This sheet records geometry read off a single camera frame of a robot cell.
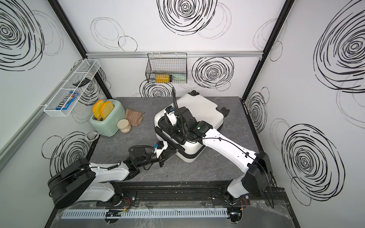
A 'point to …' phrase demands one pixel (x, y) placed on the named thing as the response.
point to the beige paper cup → (124, 126)
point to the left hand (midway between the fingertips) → (175, 152)
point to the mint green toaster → (108, 126)
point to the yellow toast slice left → (96, 108)
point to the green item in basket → (180, 78)
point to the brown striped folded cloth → (135, 118)
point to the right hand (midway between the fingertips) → (168, 125)
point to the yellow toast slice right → (106, 109)
